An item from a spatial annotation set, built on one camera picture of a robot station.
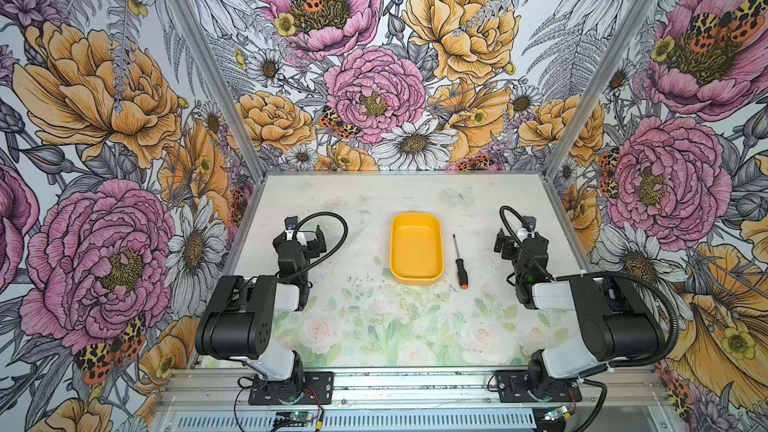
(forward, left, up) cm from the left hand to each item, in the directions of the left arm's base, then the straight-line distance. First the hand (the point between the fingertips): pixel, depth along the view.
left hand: (304, 235), depth 94 cm
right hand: (-2, -66, 0) cm, 66 cm away
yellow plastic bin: (-3, -35, -4) cm, 35 cm away
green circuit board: (-45, -3, -9) cm, 46 cm away
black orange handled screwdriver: (-9, -48, -7) cm, 50 cm away
